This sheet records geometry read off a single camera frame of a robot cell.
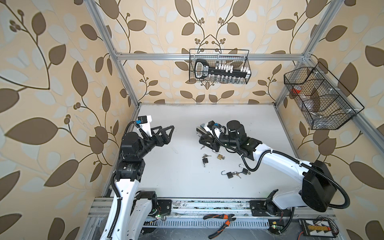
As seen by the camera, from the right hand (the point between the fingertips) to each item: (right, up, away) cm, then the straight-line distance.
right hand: (202, 139), depth 75 cm
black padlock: (+2, -16, +16) cm, 22 cm away
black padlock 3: (+25, -20, +12) cm, 34 cm away
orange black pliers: (+12, -37, -4) cm, 39 cm away
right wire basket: (+61, +19, -1) cm, 64 cm away
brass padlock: (+12, -13, +17) cm, 24 cm away
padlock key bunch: (+3, -13, +18) cm, 23 cm away
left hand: (-15, +7, -8) cm, 19 cm away
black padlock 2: (+16, -22, +11) cm, 29 cm away
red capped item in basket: (+57, +28, +12) cm, 64 cm away
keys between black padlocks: (+21, -22, +12) cm, 32 cm away
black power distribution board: (+54, -39, -7) cm, 67 cm away
